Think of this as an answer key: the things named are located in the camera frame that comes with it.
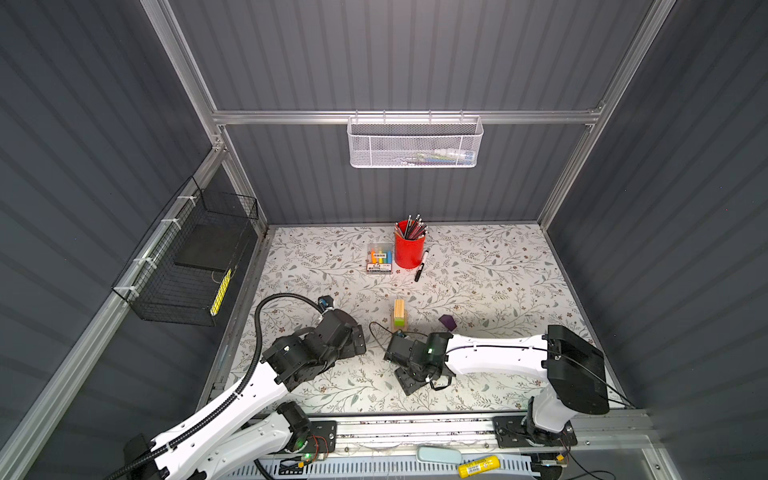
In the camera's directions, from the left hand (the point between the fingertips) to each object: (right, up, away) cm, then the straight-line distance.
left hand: (350, 338), depth 75 cm
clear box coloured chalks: (+6, +20, +33) cm, 39 cm away
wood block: (+13, +5, +11) cm, 18 cm away
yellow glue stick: (+31, -28, -7) cm, 42 cm away
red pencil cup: (+17, +22, +29) cm, 40 cm away
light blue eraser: (+22, -26, -6) cm, 34 cm away
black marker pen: (+22, +17, +32) cm, 42 cm away
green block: (+13, +1, +11) cm, 17 cm away
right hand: (+16, -13, +5) cm, 22 cm away
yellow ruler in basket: (-29, +12, -7) cm, 33 cm away
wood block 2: (+14, -1, +14) cm, 20 cm away
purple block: (+29, 0, +18) cm, 34 cm away
